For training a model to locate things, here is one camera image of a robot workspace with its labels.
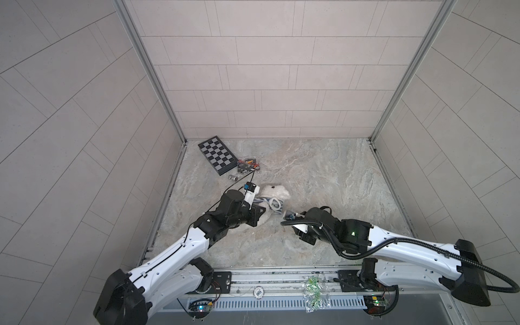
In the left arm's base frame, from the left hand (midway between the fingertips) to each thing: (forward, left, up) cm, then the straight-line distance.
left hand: (269, 209), depth 76 cm
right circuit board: (-28, -37, -12) cm, 48 cm away
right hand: (-5, -9, -1) cm, 10 cm away
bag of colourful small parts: (+29, +12, -11) cm, 33 cm away
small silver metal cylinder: (+21, +18, -11) cm, 30 cm away
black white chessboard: (+33, +27, -10) cm, 44 cm away
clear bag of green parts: (-25, -16, -12) cm, 32 cm away
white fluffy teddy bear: (+9, -2, -3) cm, 10 cm away
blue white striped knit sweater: (+3, -2, -1) cm, 4 cm away
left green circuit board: (-30, +22, -9) cm, 38 cm away
